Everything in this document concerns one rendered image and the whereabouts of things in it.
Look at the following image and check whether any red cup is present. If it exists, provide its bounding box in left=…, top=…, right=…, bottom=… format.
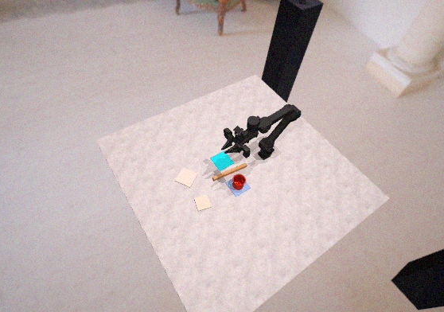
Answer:
left=232, top=174, right=246, bottom=189

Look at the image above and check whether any tan flat bar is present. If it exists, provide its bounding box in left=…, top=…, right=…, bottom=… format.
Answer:
left=212, top=162, right=247, bottom=181

